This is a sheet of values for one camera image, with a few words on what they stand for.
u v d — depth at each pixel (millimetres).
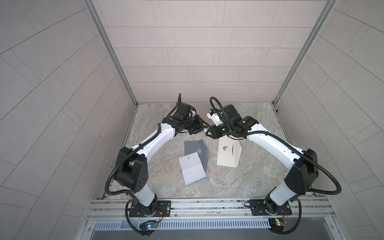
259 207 711
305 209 723
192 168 846
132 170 434
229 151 913
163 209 709
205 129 760
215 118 708
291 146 457
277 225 680
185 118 695
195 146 945
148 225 652
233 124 589
